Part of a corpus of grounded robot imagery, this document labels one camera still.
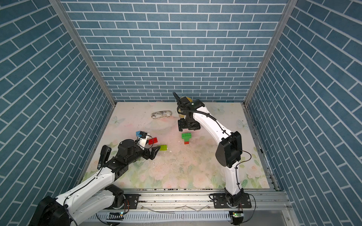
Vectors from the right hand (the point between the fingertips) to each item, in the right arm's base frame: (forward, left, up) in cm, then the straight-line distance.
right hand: (187, 130), depth 86 cm
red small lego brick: (-1, +1, -14) cm, 14 cm away
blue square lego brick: (+4, +37, -15) cm, 40 cm away
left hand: (-11, +17, -2) cm, 20 cm away
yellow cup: (-2, +2, +16) cm, 16 cm away
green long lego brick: (+4, +1, -14) cm, 15 cm away
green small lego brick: (0, 0, -12) cm, 12 cm away
